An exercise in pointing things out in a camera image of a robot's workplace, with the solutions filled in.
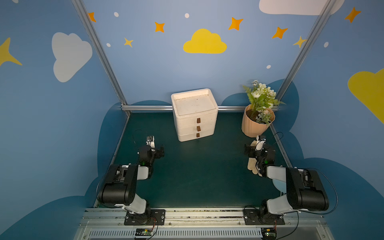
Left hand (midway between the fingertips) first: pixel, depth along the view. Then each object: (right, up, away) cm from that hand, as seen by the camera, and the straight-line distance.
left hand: (154, 143), depth 95 cm
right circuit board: (+62, -42, -22) cm, 78 cm away
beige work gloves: (+63, -12, +1) cm, 64 cm away
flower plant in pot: (+68, +18, +3) cm, 71 cm away
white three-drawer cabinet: (+26, +19, -6) cm, 33 cm away
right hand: (+65, 0, 0) cm, 65 cm away
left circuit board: (+1, -41, -23) cm, 47 cm away
